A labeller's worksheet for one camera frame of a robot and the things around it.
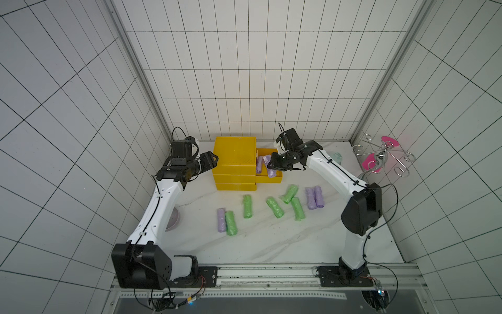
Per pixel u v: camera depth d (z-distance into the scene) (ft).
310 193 3.09
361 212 1.56
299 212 2.93
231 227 2.73
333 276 2.39
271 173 2.73
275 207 2.94
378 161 2.59
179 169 1.81
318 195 3.03
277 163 2.49
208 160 2.29
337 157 3.27
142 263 1.18
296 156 2.04
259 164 3.11
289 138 2.24
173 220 2.66
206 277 2.37
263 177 2.90
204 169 2.29
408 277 2.42
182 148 1.91
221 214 2.87
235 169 2.71
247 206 2.94
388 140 2.95
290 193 3.11
